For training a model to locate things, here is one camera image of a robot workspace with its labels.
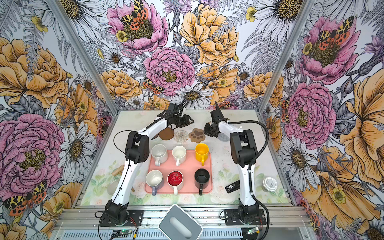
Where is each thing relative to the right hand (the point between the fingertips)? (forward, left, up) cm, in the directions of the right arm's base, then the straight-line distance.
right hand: (205, 135), depth 104 cm
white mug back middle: (-14, +17, +1) cm, 22 cm away
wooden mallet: (-23, +52, -1) cm, 57 cm away
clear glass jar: (-35, +49, +6) cm, 61 cm away
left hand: (+7, +9, +4) cm, 12 cm away
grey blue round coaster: (0, -12, -2) cm, 12 cm away
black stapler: (-35, -13, 0) cm, 37 cm away
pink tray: (-22, +11, -3) cm, 25 cm away
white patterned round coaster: (+1, +17, -1) cm, 17 cm away
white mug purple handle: (-29, +30, +1) cm, 42 cm away
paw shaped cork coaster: (+2, +5, -2) cm, 6 cm away
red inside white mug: (-29, +19, 0) cm, 35 cm away
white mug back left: (-13, +29, +1) cm, 32 cm away
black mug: (-28, +3, 0) cm, 29 cm away
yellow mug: (-13, +3, -1) cm, 13 cm away
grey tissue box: (-51, +16, -2) cm, 53 cm away
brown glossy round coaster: (-16, +27, +22) cm, 38 cm away
